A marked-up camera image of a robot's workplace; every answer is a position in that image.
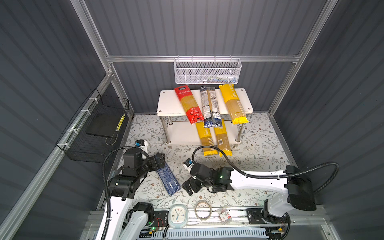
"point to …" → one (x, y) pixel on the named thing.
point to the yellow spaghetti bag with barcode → (222, 140)
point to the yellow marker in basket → (120, 122)
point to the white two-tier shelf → (178, 129)
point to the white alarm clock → (178, 216)
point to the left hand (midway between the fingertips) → (156, 157)
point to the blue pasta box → (169, 181)
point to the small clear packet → (224, 215)
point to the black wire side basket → (90, 137)
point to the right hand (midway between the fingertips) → (189, 182)
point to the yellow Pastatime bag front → (206, 139)
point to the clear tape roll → (210, 214)
